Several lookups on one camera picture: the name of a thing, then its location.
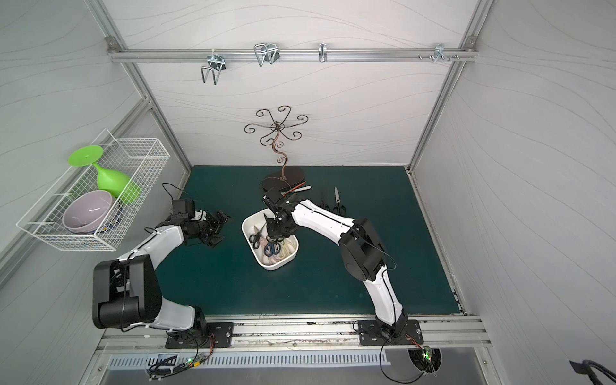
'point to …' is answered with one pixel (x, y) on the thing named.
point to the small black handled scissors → (253, 238)
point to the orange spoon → (297, 186)
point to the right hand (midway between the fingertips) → (272, 234)
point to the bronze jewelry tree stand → (279, 182)
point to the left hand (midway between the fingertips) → (230, 224)
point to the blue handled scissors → (272, 249)
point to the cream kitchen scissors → (287, 247)
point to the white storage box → (257, 219)
